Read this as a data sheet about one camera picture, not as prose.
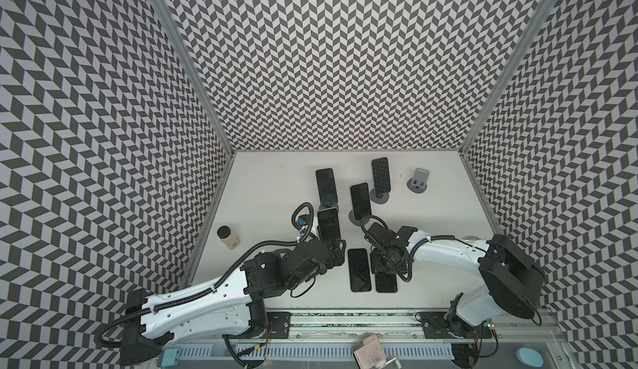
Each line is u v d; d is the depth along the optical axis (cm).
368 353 65
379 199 104
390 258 62
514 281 43
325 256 51
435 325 74
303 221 62
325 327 74
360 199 93
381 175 93
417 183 101
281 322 72
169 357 65
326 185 91
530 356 68
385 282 79
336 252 61
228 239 83
